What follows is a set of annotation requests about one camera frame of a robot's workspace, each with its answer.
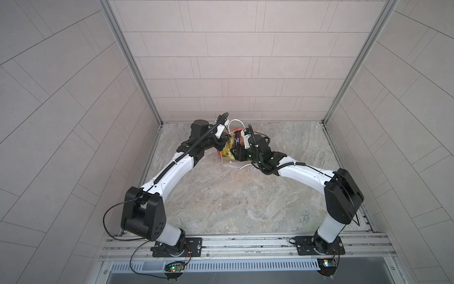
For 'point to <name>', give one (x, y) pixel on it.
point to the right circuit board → (327, 265)
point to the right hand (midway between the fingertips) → (233, 149)
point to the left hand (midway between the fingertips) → (231, 132)
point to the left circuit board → (175, 267)
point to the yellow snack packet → (226, 151)
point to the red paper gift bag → (226, 163)
